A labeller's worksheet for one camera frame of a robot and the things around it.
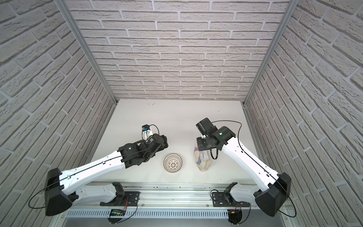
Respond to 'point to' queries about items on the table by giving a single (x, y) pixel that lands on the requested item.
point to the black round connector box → (235, 216)
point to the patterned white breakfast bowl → (173, 163)
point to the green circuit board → (117, 212)
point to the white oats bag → (202, 158)
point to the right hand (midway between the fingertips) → (199, 144)
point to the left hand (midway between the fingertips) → (162, 136)
